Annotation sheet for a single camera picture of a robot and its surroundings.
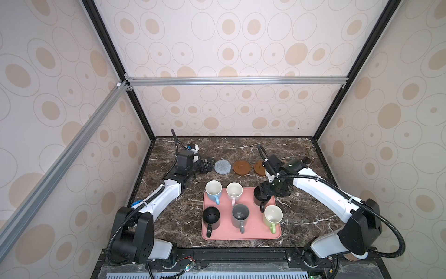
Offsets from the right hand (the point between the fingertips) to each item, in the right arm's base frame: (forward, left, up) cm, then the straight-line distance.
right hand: (268, 194), depth 81 cm
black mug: (-1, +5, -2) cm, 5 cm away
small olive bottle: (+30, -31, -13) cm, 45 cm away
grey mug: (-6, +13, -10) cm, 18 cm away
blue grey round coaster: (+24, +22, -11) cm, 34 cm away
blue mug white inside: (+6, +26, -5) cm, 27 cm away
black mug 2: (-7, +27, -9) cm, 30 cm away
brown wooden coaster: (+23, +11, -11) cm, 28 cm away
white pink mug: (+6, +15, -7) cm, 18 cm away
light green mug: (-7, -2, -6) cm, 10 cm away
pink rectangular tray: (-12, +6, -12) cm, 18 cm away
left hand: (+16, +26, +8) cm, 32 cm away
